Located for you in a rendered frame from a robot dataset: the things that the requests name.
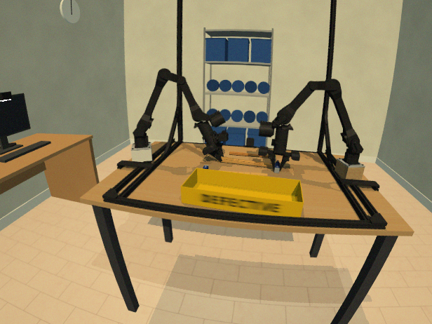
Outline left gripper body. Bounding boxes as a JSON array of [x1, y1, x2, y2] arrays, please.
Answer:
[[258, 138, 300, 161]]

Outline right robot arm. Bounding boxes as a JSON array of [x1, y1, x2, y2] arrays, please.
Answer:
[[133, 68, 229, 148]]

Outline yellow bin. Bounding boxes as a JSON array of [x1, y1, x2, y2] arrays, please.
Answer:
[[181, 168, 304, 217]]

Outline hammer with blue head and wooden handle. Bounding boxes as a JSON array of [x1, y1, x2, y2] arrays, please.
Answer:
[[217, 156, 280, 173]]

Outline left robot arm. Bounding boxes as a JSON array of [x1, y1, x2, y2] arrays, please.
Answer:
[[259, 79, 363, 165]]

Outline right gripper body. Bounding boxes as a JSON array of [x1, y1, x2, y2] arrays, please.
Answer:
[[202, 130, 221, 155]]

